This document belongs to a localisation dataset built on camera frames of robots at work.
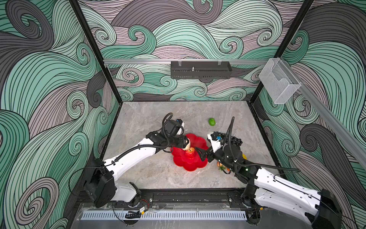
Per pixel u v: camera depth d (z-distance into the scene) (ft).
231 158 1.71
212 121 3.39
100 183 1.30
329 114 1.97
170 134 1.94
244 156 2.88
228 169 1.97
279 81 2.56
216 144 2.06
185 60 3.11
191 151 2.76
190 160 2.80
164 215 2.29
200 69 3.25
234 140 2.96
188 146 2.51
